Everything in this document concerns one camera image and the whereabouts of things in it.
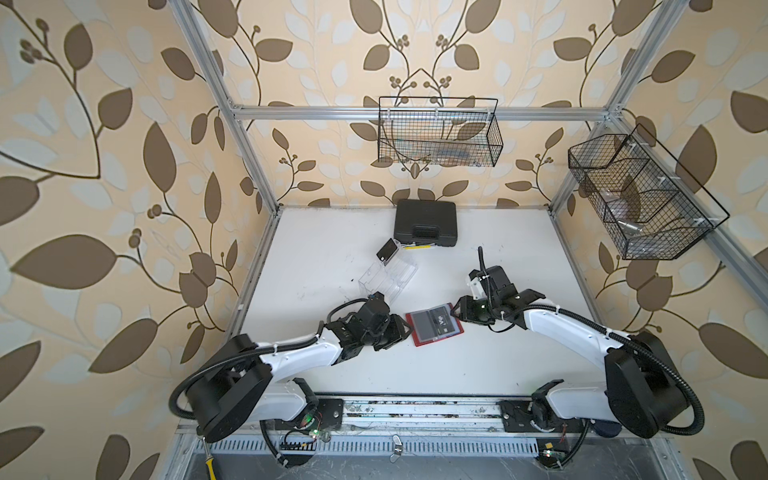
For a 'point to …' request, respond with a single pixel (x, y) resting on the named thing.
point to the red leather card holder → (459, 330)
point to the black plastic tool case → (426, 222)
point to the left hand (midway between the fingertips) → (410, 328)
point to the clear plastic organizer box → (389, 279)
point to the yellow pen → (418, 247)
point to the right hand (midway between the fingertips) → (456, 314)
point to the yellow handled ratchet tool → (209, 462)
